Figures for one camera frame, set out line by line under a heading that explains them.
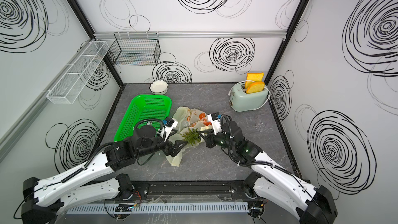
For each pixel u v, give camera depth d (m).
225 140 0.61
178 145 0.59
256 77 0.96
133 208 0.70
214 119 0.64
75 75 0.76
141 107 1.04
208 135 0.67
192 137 0.79
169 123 0.57
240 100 0.98
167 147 0.59
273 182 0.48
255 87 0.92
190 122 0.87
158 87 1.18
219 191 0.75
